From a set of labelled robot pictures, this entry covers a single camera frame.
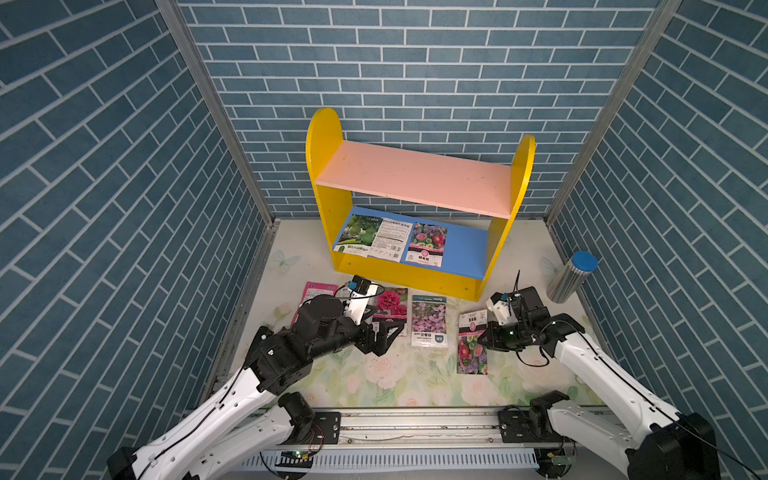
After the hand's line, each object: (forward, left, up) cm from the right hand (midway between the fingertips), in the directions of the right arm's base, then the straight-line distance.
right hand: (481, 340), depth 81 cm
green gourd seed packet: (+29, +34, +7) cm, 46 cm away
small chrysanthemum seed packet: (-4, +2, -3) cm, 6 cm away
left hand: (-5, +22, +17) cm, 29 cm away
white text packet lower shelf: (+29, +27, +6) cm, 40 cm away
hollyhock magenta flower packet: (+13, +26, -8) cm, 30 cm away
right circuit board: (-24, -18, -9) cm, 32 cm away
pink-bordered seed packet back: (+17, +53, -7) cm, 56 cm away
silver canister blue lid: (+19, -27, +6) cm, 34 cm away
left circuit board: (-29, +45, -11) cm, 55 cm away
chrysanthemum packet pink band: (+27, +16, +7) cm, 32 cm away
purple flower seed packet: (+7, +14, -7) cm, 17 cm away
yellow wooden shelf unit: (+40, +17, +7) cm, 44 cm away
